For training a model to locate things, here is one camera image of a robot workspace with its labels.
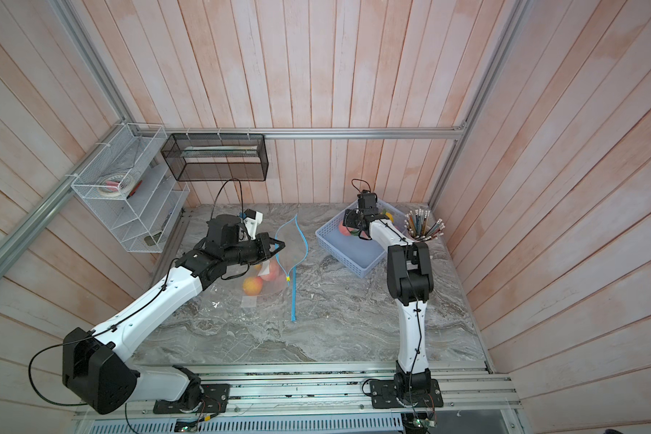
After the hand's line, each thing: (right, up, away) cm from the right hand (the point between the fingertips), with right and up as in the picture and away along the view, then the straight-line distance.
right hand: (352, 215), depth 107 cm
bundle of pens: (+23, -3, -8) cm, 24 cm away
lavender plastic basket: (+17, 0, +1) cm, 17 cm away
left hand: (-23, -12, -31) cm, 41 cm away
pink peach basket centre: (-3, -6, -3) cm, 8 cm away
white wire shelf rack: (-66, -3, -28) cm, 72 cm away
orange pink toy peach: (-36, -25, -18) cm, 48 cm away
